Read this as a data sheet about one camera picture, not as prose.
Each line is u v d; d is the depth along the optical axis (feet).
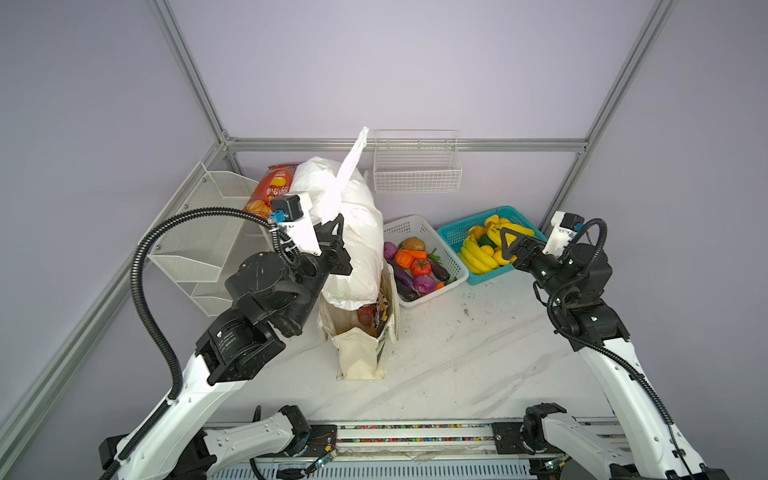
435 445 2.41
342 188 1.56
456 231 3.64
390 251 3.53
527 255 1.91
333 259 1.42
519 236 1.93
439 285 3.17
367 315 2.88
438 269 3.41
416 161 3.13
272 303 1.10
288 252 1.28
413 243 3.64
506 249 2.00
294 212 1.22
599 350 1.45
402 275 3.33
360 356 2.57
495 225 3.52
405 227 3.71
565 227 1.84
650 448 1.25
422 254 3.44
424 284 3.13
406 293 3.22
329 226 1.51
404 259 3.41
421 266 3.33
